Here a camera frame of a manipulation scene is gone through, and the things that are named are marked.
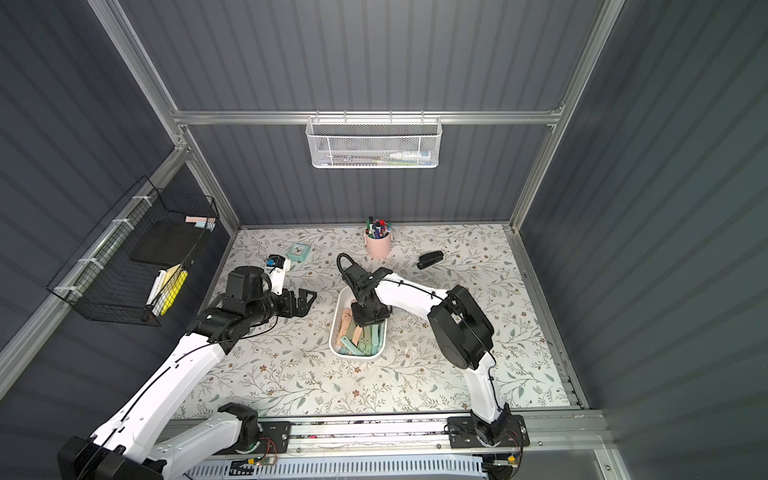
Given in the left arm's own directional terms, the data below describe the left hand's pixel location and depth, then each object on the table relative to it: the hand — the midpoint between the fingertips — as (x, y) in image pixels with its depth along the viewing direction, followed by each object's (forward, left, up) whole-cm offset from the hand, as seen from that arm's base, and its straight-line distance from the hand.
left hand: (298, 292), depth 77 cm
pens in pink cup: (+30, -20, -7) cm, 37 cm away
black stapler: (+26, -38, -18) cm, 50 cm away
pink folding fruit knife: (+1, -10, -17) cm, 20 cm away
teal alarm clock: (+29, +9, -18) cm, 35 cm away
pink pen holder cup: (+28, -20, -15) cm, 37 cm away
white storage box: (-5, -11, -17) cm, 21 cm away
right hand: (0, -17, -17) cm, 24 cm away
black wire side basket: (+3, +40, +7) cm, 41 cm away
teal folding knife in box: (-4, -20, -19) cm, 28 cm away
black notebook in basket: (+10, +33, +9) cm, 36 cm away
